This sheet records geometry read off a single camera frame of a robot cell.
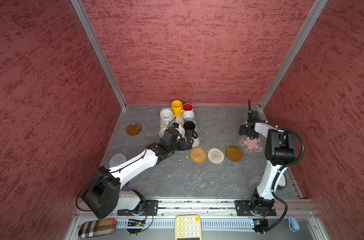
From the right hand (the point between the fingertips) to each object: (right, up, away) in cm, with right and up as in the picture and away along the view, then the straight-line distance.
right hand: (245, 134), depth 103 cm
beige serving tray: (-48, +11, +10) cm, 51 cm away
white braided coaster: (-24, -12, -11) cm, 29 cm away
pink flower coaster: (+1, -7, -6) cm, 9 cm away
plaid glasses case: (-83, -39, -37) cm, 99 cm away
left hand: (-42, -3, -19) cm, 46 cm away
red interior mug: (-41, +20, +7) cm, 47 cm away
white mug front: (-45, +3, -9) cm, 46 cm away
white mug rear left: (-57, +13, +4) cm, 59 cm away
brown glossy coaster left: (-81, +4, +3) cm, 81 cm away
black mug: (-40, +5, -5) cm, 41 cm away
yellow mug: (-49, +20, +4) cm, 53 cm away
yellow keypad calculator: (-41, -39, -36) cm, 67 cm away
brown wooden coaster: (-11, -11, -9) cm, 18 cm away
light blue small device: (+8, -38, -36) cm, 53 cm away
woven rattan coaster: (-35, -12, -10) cm, 38 cm away
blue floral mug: (-40, +13, +6) cm, 43 cm away
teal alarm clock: (+10, -24, -24) cm, 35 cm away
